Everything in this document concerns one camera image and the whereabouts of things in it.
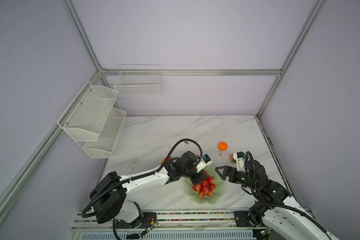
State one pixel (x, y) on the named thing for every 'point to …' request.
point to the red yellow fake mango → (163, 160)
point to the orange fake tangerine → (222, 146)
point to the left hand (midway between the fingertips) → (204, 175)
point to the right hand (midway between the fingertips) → (219, 171)
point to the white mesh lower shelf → (103, 147)
